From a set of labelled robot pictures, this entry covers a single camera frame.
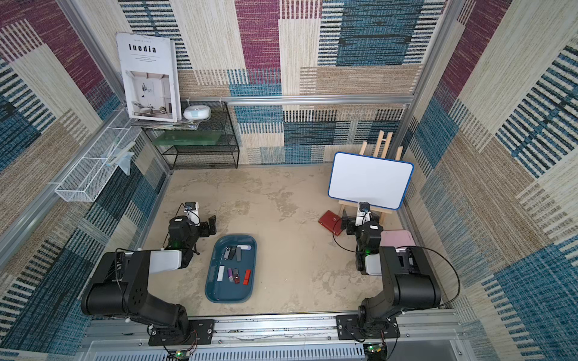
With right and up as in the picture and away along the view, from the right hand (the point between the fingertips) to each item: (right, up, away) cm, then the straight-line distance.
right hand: (358, 207), depth 91 cm
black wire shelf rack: (-66, +30, +10) cm, 73 cm away
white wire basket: (-91, +11, -19) cm, 94 cm away
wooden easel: (+8, +23, -8) cm, 25 cm away
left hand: (-63, -4, +3) cm, 64 cm away
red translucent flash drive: (-43, -25, -6) cm, 50 cm away
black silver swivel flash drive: (-52, -18, -1) cm, 55 cm away
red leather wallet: (-10, -7, +7) cm, 14 cm away
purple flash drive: (-49, -24, -6) cm, 55 cm away
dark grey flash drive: (-47, -18, -2) cm, 51 cm away
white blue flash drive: (-45, -16, +1) cm, 48 cm away
